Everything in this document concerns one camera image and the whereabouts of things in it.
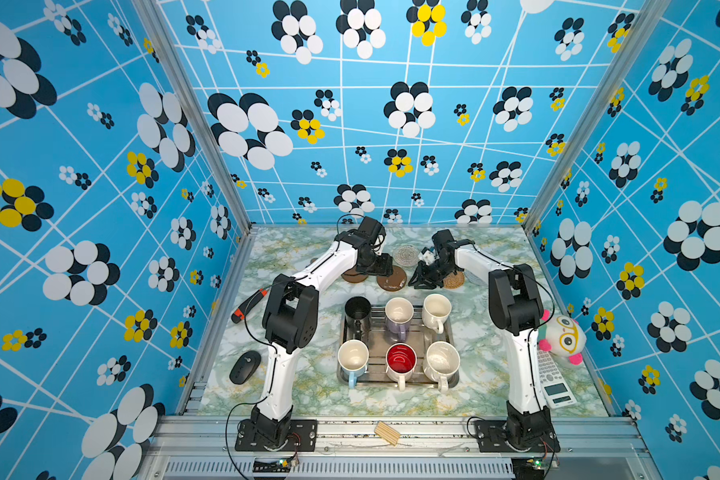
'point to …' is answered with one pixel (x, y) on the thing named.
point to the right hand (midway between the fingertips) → (414, 284)
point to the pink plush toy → (564, 337)
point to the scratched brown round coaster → (395, 281)
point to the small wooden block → (387, 432)
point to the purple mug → (399, 312)
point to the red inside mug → (401, 360)
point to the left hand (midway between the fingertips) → (388, 269)
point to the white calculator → (556, 390)
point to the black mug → (358, 316)
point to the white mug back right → (436, 309)
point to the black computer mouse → (244, 367)
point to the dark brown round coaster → (351, 275)
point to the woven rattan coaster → (454, 281)
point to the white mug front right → (442, 361)
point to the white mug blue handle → (353, 357)
